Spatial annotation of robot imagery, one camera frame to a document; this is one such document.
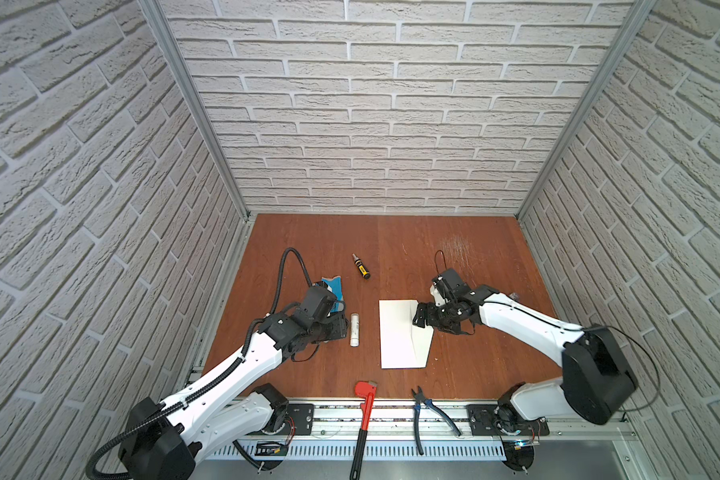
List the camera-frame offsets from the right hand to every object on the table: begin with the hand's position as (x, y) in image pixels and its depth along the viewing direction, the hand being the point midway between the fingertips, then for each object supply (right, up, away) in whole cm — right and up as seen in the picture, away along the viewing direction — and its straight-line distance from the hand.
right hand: (424, 323), depth 85 cm
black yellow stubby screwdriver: (-19, +15, +17) cm, 30 cm away
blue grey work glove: (-28, +9, +12) cm, 32 cm away
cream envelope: (-6, -6, +1) cm, 9 cm away
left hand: (-23, +2, -6) cm, 24 cm away
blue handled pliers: (-3, -18, -8) cm, 20 cm away
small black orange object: (+32, +6, +11) cm, 34 cm away
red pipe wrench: (-17, -16, -8) cm, 24 cm away
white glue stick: (-21, -3, +2) cm, 21 cm away
